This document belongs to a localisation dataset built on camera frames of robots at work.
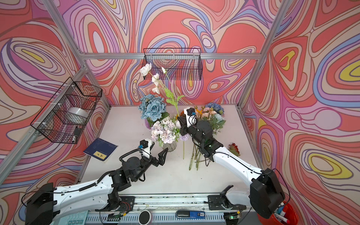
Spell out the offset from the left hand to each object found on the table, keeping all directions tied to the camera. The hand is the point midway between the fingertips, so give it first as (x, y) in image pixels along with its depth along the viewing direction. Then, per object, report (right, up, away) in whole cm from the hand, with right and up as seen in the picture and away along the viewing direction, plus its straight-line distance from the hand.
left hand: (162, 146), depth 73 cm
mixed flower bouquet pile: (+33, +19, +28) cm, 47 cm away
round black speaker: (-7, -33, -7) cm, 34 cm away
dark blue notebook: (-45, -7, +21) cm, 50 cm away
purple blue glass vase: (-8, +12, +3) cm, 15 cm away
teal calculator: (-41, -35, -4) cm, 55 cm away
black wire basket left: (-54, +15, +1) cm, 56 cm away
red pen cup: (+55, -27, -13) cm, 63 cm away
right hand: (+8, +14, +2) cm, 16 cm away
